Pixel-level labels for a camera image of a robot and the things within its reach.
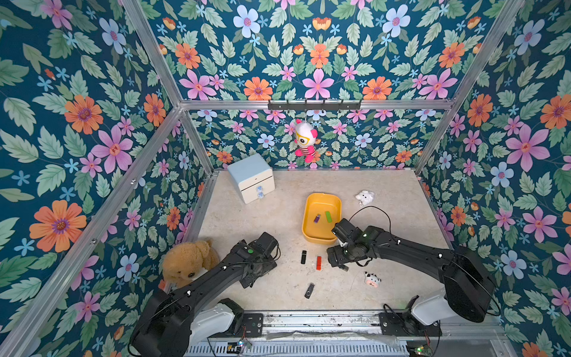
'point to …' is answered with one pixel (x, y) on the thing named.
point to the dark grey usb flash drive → (343, 268)
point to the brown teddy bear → (184, 259)
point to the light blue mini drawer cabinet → (253, 177)
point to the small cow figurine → (372, 280)
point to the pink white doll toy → (305, 138)
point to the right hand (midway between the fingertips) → (339, 256)
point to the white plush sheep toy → (365, 197)
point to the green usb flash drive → (328, 216)
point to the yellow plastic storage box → (321, 211)
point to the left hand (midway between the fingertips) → (268, 269)
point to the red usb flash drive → (318, 262)
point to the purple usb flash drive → (317, 218)
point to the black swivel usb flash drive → (309, 290)
